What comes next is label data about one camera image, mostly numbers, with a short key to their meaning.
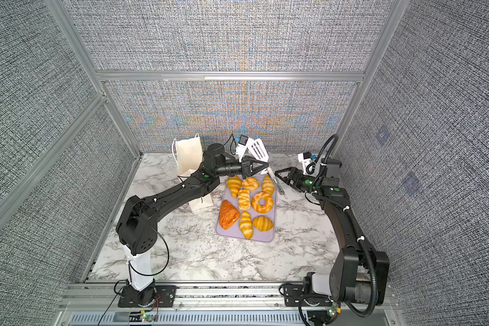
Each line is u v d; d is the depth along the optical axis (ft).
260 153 2.35
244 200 3.11
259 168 2.35
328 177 2.05
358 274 1.34
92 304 2.41
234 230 2.94
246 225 2.88
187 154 3.09
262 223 2.88
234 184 3.36
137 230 1.60
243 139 2.21
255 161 2.33
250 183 3.31
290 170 2.30
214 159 2.05
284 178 2.38
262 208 3.09
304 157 2.40
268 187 3.29
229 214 2.98
